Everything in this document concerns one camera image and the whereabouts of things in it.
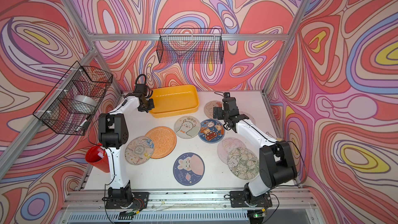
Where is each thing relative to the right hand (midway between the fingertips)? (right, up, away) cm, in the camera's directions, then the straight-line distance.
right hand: (223, 112), depth 91 cm
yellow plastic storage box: (-33, +9, +28) cm, 44 cm away
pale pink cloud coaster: (+2, -20, 0) cm, 20 cm away
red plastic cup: (-68, -23, -10) cm, 72 cm away
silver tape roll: (-67, +5, -21) cm, 70 cm away
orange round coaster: (-35, -17, +3) cm, 39 cm away
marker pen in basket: (-68, -5, -19) cm, 71 cm away
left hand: (-46, +4, +14) cm, 49 cm away
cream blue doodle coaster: (-49, -22, -1) cm, 54 cm away
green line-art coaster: (+10, -28, -6) cm, 30 cm away
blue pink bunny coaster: (-20, -30, -8) cm, 37 cm away
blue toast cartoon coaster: (-6, -12, +8) cm, 16 cm away
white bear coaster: (-22, -10, +10) cm, 26 cm away
